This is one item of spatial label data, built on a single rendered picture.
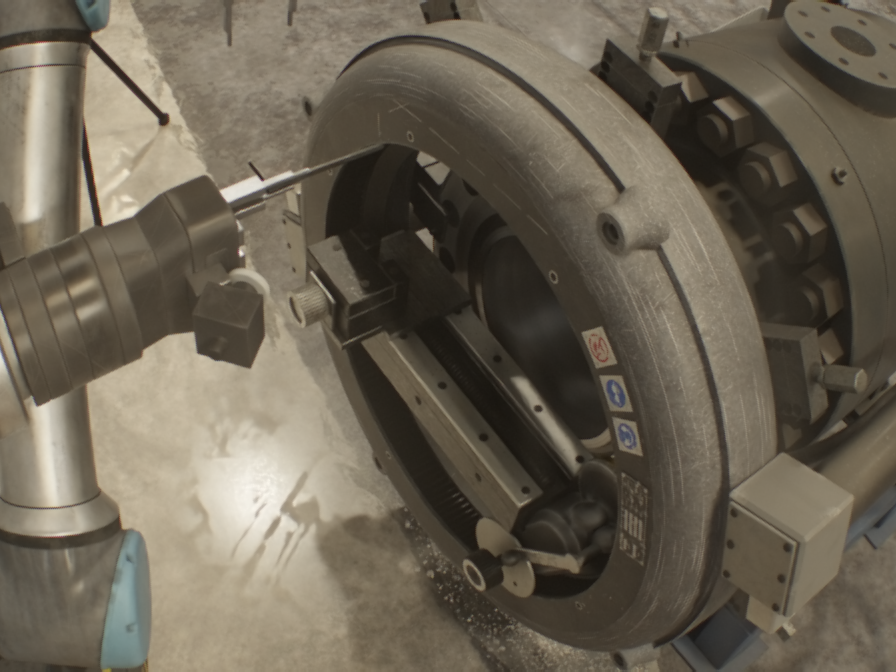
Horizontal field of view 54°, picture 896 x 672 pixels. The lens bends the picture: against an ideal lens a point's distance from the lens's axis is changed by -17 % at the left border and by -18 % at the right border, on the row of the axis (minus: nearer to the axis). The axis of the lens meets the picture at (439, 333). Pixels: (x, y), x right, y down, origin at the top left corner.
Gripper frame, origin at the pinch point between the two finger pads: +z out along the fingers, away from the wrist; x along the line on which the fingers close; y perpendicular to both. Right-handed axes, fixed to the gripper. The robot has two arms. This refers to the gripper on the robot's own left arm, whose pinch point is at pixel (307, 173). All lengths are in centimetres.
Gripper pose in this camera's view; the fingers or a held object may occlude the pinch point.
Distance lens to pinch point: 57.7
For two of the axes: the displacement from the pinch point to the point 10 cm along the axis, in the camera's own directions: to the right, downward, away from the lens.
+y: 5.6, 6.6, -5.0
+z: 8.3, -3.8, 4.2
